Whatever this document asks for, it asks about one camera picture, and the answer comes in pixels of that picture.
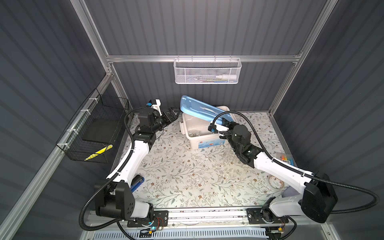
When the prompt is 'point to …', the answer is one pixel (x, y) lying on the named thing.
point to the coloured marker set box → (284, 157)
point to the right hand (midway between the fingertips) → (227, 118)
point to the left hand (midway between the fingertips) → (176, 111)
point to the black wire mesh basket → (91, 136)
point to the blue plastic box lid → (192, 105)
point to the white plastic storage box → (200, 136)
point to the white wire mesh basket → (207, 70)
